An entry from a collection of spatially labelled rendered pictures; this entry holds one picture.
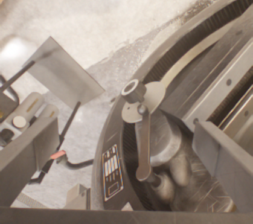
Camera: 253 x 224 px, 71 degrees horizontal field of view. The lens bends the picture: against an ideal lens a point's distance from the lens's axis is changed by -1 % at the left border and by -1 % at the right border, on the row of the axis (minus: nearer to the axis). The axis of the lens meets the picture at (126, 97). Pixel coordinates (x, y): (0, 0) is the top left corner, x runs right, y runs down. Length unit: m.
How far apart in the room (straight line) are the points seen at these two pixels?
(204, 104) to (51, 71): 0.98
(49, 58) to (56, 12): 0.26
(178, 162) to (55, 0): 0.87
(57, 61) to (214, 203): 0.98
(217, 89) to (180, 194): 0.16
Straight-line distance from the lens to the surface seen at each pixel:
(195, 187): 0.28
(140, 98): 0.35
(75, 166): 0.94
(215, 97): 0.29
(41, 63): 1.15
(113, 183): 0.31
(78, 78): 1.10
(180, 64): 0.55
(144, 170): 0.26
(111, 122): 0.42
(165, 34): 0.91
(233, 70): 0.30
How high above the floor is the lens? 0.86
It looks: 51 degrees down
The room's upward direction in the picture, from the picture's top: 168 degrees counter-clockwise
